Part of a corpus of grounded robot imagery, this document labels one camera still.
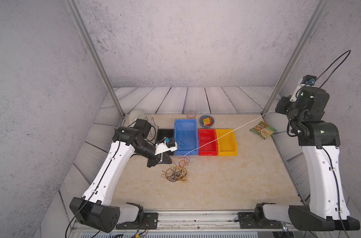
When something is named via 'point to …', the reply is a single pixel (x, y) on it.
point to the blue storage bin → (186, 135)
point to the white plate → (136, 114)
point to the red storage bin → (205, 136)
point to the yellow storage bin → (227, 145)
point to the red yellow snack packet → (207, 121)
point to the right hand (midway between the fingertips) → (290, 95)
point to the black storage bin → (163, 133)
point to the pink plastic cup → (191, 115)
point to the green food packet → (263, 130)
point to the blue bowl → (201, 123)
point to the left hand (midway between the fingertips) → (170, 159)
